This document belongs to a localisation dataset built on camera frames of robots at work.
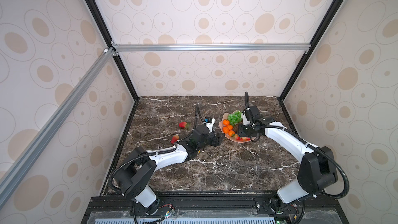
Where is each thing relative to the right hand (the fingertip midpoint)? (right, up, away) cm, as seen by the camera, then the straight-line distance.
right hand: (239, 131), depth 88 cm
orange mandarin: (-6, +5, +11) cm, 14 cm away
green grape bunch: (0, +7, +11) cm, 13 cm away
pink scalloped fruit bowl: (-7, +8, +14) cm, 17 cm away
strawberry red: (+1, -5, +4) cm, 6 cm away
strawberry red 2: (-34, +3, +13) cm, 37 cm away
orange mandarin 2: (-7, 0, +8) cm, 10 cm away
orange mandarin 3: (-3, -2, +8) cm, 9 cm away
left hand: (-10, +1, -7) cm, 12 cm away
